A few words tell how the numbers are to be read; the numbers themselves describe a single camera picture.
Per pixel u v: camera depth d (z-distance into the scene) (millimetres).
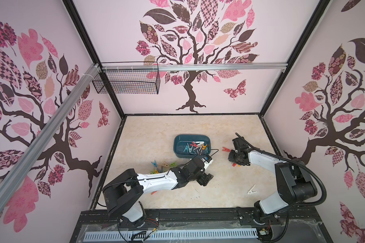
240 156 692
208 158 716
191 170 630
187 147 1001
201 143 1014
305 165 817
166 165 921
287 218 701
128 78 948
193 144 1004
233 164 906
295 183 454
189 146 1002
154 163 935
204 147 1004
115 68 900
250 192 813
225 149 995
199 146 1004
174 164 931
